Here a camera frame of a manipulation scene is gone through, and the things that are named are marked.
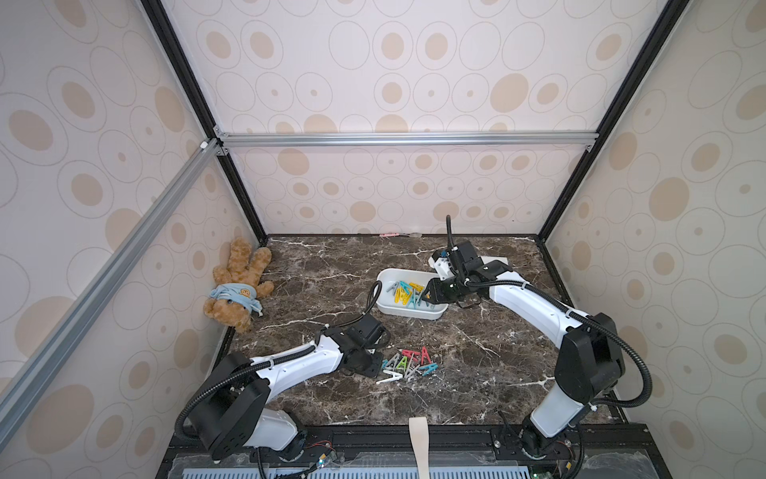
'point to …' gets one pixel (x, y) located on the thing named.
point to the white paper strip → (487, 259)
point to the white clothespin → (395, 377)
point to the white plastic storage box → (386, 301)
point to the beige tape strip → (420, 438)
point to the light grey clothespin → (394, 360)
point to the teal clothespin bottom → (410, 288)
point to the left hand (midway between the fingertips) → (384, 368)
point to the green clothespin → (403, 362)
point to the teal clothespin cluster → (429, 368)
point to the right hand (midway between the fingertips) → (436, 293)
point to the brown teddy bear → (239, 286)
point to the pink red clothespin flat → (409, 353)
